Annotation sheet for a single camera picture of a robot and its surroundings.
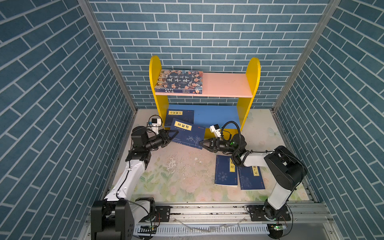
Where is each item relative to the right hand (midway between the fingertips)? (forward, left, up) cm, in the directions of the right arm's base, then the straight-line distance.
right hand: (199, 144), depth 75 cm
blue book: (+6, +6, +1) cm, 9 cm away
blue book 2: (+26, +13, -6) cm, 29 cm away
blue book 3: (-4, -16, -21) cm, 27 cm away
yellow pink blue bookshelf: (+35, -13, -6) cm, 37 cm away
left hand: (+3, +11, +4) cm, 12 cm away
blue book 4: (-6, -30, -22) cm, 38 cm away
